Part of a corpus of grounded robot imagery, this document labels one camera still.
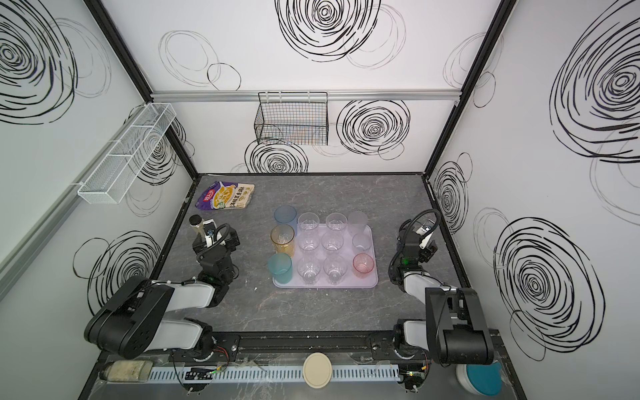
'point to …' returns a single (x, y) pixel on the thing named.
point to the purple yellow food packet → (225, 195)
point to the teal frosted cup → (280, 266)
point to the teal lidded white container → (481, 379)
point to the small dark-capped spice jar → (197, 221)
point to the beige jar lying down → (127, 371)
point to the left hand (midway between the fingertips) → (212, 229)
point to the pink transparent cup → (362, 265)
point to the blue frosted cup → (287, 214)
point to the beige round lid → (317, 370)
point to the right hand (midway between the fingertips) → (422, 233)
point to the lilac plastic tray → (349, 280)
